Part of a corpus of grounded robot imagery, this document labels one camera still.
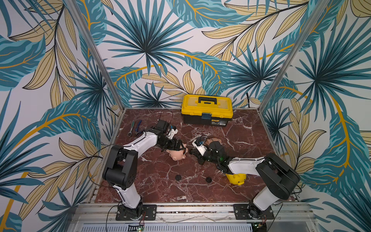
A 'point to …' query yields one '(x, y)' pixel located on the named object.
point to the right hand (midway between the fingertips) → (192, 150)
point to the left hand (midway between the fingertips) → (177, 149)
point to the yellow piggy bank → (236, 179)
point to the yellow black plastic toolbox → (206, 109)
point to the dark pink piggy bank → (208, 140)
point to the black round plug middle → (178, 177)
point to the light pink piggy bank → (177, 154)
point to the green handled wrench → (130, 133)
